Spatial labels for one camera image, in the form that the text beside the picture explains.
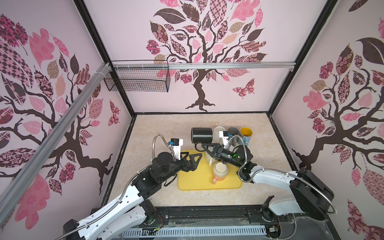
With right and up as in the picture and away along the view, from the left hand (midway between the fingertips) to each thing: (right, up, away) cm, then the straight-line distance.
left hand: (195, 157), depth 69 cm
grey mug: (+26, +12, +28) cm, 40 cm away
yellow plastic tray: (+3, -15, +15) cm, 22 cm away
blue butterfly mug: (+34, +10, +29) cm, 46 cm away
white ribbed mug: (+10, +9, +2) cm, 14 cm away
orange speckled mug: (+14, -10, +11) cm, 20 cm away
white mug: (+9, -5, +19) cm, 21 cm away
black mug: (+3, +11, 0) cm, 11 cm away
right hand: (+4, +6, 0) cm, 7 cm away
